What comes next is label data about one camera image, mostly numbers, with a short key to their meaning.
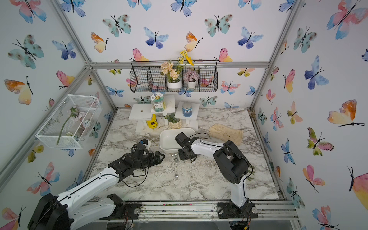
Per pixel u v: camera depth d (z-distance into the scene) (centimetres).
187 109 90
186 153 69
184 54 82
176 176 85
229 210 73
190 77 90
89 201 48
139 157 65
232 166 49
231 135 102
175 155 94
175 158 93
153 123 101
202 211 75
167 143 99
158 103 83
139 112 97
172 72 81
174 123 98
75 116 75
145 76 98
